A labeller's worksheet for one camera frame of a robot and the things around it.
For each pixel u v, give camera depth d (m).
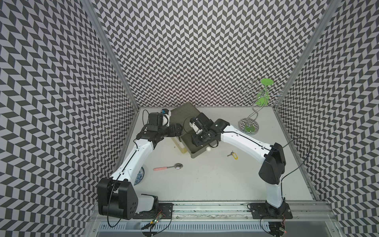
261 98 0.83
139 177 0.83
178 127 0.74
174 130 0.72
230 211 0.75
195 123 0.67
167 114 0.75
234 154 0.93
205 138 0.68
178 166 0.89
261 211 0.74
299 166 0.91
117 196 0.39
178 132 0.74
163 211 0.72
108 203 0.41
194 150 0.73
